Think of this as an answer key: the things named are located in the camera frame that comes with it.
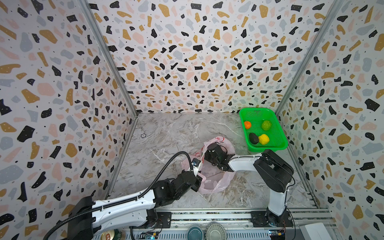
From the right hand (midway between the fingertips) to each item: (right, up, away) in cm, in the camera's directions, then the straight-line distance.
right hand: (200, 150), depth 94 cm
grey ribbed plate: (+8, -35, -23) cm, 43 cm away
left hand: (+1, -7, -19) cm, 21 cm away
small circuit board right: (+37, -37, -22) cm, 57 cm away
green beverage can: (-36, -29, -33) cm, 57 cm away
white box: (+52, -33, -26) cm, 67 cm away
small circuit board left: (-23, -36, -23) cm, 49 cm away
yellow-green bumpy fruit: (+47, +16, +15) cm, 52 cm away
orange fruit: (+35, +17, +16) cm, 42 cm away
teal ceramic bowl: (-2, -35, -23) cm, 42 cm away
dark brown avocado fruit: (+36, +7, +7) cm, 37 cm away
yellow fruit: (+42, +7, +6) cm, 43 cm away
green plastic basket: (+46, +13, +17) cm, 51 cm away
